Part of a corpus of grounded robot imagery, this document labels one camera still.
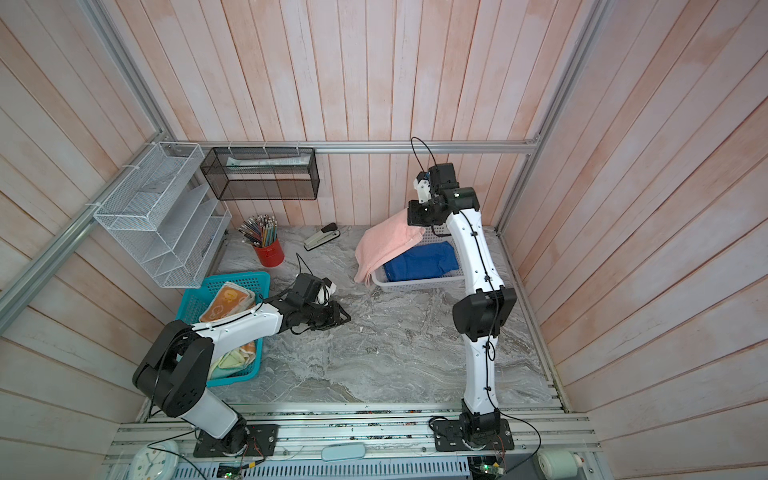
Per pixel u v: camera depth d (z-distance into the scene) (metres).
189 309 0.89
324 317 0.78
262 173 1.05
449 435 0.73
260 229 0.98
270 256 1.04
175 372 0.45
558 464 0.64
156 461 0.69
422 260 1.08
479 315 0.55
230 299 0.98
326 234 1.15
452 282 1.04
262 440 0.73
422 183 0.78
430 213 0.73
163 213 0.73
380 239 0.95
